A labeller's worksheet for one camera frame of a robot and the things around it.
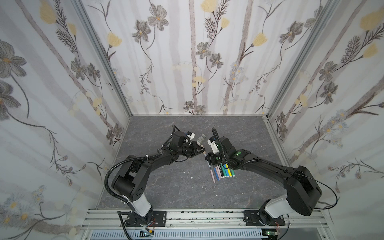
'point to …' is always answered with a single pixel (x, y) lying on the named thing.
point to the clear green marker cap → (203, 135)
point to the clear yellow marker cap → (201, 137)
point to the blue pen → (216, 174)
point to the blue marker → (226, 170)
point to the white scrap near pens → (188, 172)
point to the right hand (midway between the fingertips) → (202, 154)
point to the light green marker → (233, 173)
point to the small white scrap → (184, 172)
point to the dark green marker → (223, 170)
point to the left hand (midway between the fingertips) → (203, 146)
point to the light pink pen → (212, 176)
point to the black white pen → (221, 171)
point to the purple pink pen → (218, 173)
